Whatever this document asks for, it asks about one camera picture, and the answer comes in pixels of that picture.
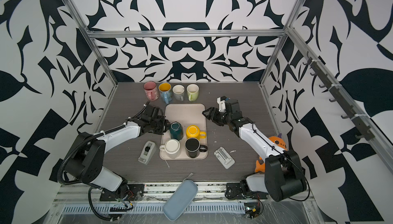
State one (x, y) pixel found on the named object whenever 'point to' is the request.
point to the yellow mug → (193, 131)
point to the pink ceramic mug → (151, 90)
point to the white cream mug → (171, 148)
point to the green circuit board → (252, 209)
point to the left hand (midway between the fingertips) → (172, 118)
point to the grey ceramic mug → (178, 91)
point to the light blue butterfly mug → (165, 90)
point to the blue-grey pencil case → (180, 199)
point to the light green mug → (193, 90)
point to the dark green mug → (176, 130)
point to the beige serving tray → (188, 114)
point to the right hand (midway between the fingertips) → (205, 112)
